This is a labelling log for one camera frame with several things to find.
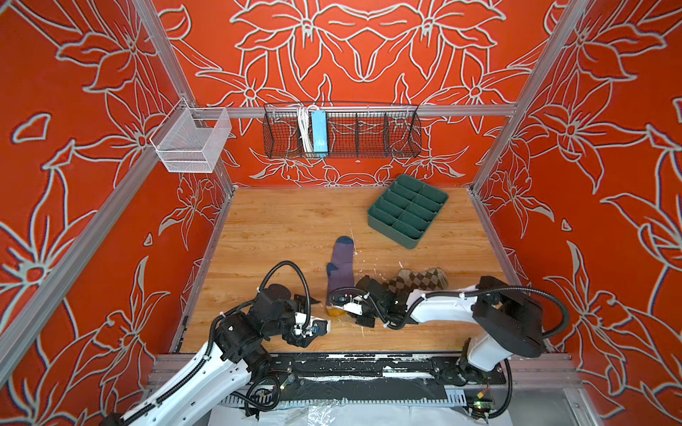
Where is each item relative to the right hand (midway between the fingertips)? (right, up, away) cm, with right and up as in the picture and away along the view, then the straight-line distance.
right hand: (345, 307), depth 84 cm
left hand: (-8, +4, -11) cm, 14 cm away
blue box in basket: (-9, +59, +5) cm, 59 cm away
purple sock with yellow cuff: (-1, +10, +8) cm, 13 cm away
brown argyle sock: (+21, +7, +5) cm, 23 cm away
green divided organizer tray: (+25, +32, +19) cm, 45 cm away
